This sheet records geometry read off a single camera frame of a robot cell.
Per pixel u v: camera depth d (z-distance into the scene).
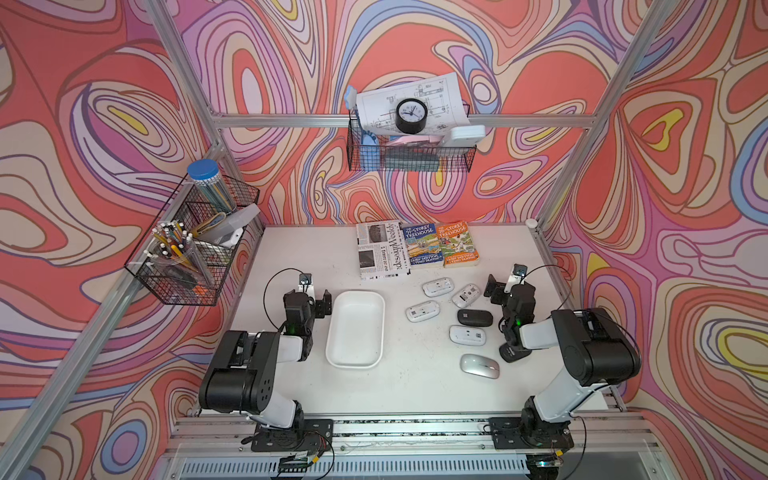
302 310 0.72
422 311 0.93
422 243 1.11
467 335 0.88
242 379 0.44
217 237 0.74
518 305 0.74
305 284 0.79
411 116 0.78
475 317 0.93
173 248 0.57
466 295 0.97
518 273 0.81
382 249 1.08
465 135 0.72
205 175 0.70
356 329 0.91
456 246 1.11
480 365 0.86
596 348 0.48
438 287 0.99
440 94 0.82
